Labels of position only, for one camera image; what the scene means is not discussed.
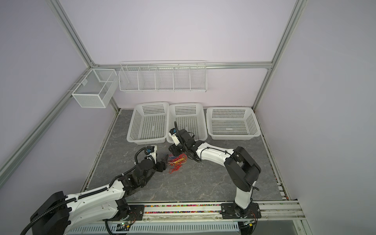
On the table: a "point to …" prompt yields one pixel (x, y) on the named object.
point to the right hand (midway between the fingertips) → (172, 148)
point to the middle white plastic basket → (189, 116)
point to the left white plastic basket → (150, 123)
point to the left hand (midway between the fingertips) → (163, 156)
